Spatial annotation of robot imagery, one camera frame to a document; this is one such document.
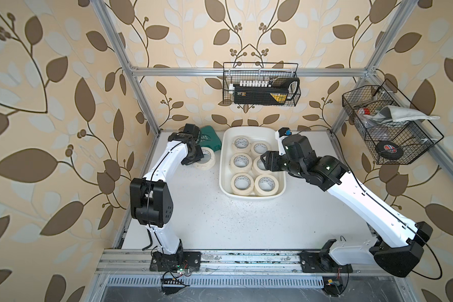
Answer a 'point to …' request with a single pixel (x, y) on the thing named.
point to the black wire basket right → (406, 143)
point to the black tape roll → (389, 150)
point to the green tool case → (209, 138)
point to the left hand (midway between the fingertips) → (198, 156)
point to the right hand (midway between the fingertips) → (266, 157)
